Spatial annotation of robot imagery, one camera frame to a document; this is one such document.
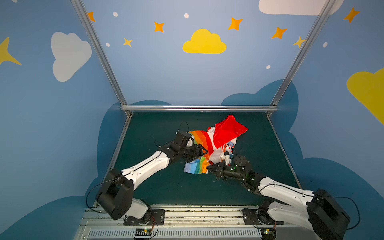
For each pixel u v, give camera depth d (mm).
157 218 739
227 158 778
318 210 418
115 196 416
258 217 673
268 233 734
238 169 654
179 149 642
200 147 739
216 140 1017
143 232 730
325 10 706
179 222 733
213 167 771
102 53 847
